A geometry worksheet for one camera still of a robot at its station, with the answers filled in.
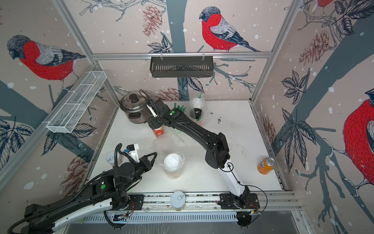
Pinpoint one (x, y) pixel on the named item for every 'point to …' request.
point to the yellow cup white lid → (172, 163)
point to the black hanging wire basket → (181, 66)
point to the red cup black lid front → (197, 113)
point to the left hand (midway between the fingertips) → (160, 152)
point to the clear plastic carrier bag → (203, 107)
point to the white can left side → (110, 158)
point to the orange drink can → (266, 165)
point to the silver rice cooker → (134, 105)
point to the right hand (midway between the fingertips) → (156, 116)
